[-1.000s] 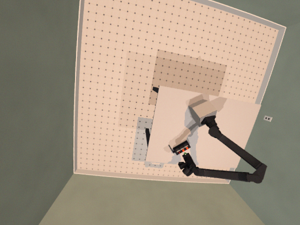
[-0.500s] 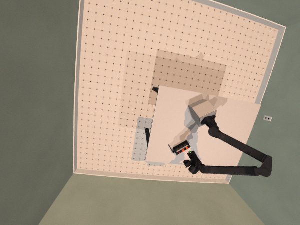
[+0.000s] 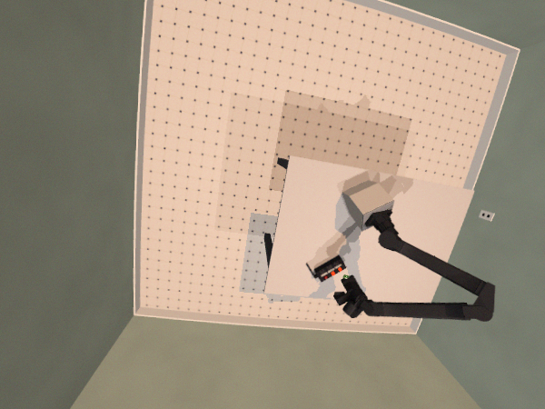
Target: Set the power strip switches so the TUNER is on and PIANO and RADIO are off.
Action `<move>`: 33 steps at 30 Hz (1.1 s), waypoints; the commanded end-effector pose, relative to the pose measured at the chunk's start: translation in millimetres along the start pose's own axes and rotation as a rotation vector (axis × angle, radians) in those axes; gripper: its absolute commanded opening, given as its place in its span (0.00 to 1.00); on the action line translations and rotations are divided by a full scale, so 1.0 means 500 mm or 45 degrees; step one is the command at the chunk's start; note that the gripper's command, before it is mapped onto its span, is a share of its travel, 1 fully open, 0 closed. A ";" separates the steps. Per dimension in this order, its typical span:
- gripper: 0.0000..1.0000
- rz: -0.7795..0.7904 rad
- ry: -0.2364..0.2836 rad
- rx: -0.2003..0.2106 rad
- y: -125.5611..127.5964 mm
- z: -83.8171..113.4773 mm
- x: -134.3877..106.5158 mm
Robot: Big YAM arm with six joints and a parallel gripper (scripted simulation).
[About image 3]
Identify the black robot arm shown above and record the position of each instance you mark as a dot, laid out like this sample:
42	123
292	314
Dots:
482	310

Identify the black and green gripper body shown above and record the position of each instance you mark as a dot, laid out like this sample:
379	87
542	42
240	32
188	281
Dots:
353	282

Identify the black power strip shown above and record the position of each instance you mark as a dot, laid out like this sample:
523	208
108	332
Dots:
329	269

